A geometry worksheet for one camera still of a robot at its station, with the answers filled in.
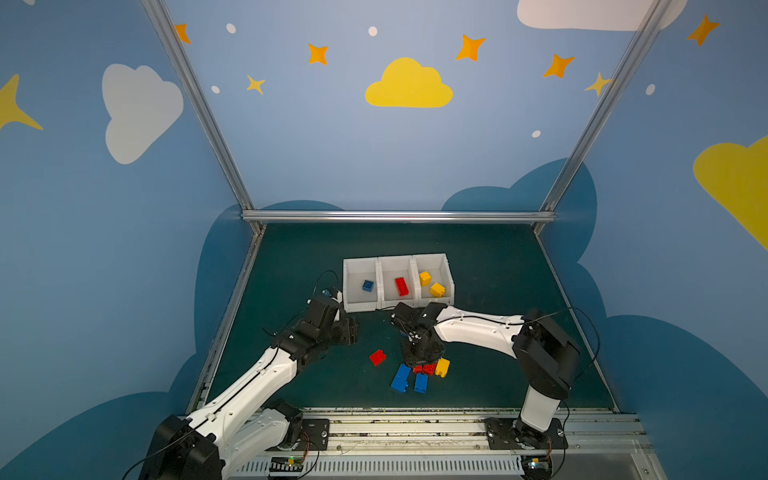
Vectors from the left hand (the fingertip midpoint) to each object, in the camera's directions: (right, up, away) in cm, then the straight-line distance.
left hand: (349, 322), depth 84 cm
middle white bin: (+13, +15, +22) cm, 29 cm away
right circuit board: (+48, -34, -10) cm, 60 cm away
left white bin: (+2, +9, +18) cm, 20 cm away
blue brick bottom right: (+20, -16, -4) cm, 26 cm away
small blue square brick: (+4, +8, +18) cm, 20 cm away
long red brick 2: (+23, -13, 0) cm, 26 cm away
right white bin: (+27, +10, +21) cm, 35 cm away
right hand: (+18, -12, +1) cm, 22 cm away
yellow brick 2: (+28, +7, +17) cm, 33 cm away
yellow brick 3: (+27, -13, 0) cm, 30 cm away
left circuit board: (-14, -33, -11) cm, 38 cm away
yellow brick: (+24, +11, +18) cm, 32 cm away
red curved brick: (+20, -13, 0) cm, 24 cm away
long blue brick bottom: (+15, -15, -1) cm, 21 cm away
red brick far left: (+8, -11, +3) cm, 14 cm away
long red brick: (+16, +8, +18) cm, 25 cm away
